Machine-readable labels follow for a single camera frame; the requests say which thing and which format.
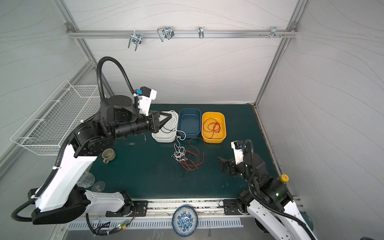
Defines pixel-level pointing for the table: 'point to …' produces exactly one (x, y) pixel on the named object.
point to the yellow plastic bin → (218, 138)
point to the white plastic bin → (160, 137)
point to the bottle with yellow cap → (284, 178)
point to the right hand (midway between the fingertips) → (230, 151)
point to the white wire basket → (44, 133)
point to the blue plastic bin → (189, 121)
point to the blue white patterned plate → (185, 221)
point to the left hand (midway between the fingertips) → (173, 114)
